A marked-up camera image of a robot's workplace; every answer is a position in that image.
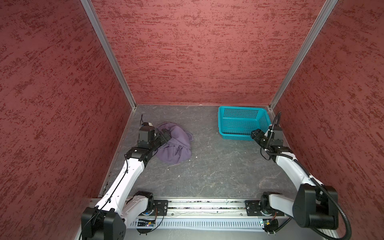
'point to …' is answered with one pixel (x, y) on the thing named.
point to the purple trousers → (177, 150)
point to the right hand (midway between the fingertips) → (253, 136)
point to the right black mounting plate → (255, 208)
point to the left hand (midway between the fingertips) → (165, 138)
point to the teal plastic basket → (236, 123)
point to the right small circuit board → (270, 225)
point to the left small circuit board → (145, 223)
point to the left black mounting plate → (162, 207)
